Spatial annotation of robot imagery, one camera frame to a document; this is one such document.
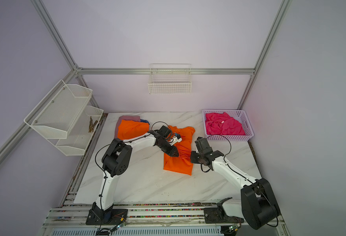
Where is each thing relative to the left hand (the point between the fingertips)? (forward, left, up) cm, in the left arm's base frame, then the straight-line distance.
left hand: (176, 155), depth 94 cm
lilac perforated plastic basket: (+34, -51, +2) cm, 62 cm away
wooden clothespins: (+16, +56, +12) cm, 60 cm away
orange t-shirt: (-6, -4, 0) cm, 7 cm away
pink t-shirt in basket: (+25, -35, +3) cm, 43 cm away
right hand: (-5, -11, +4) cm, 13 cm away
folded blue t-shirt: (+30, +25, 0) cm, 39 cm away
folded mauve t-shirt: (+30, +38, +4) cm, 48 cm away
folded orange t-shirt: (+18, +32, +6) cm, 37 cm away
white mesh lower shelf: (+7, +62, +10) cm, 63 cm away
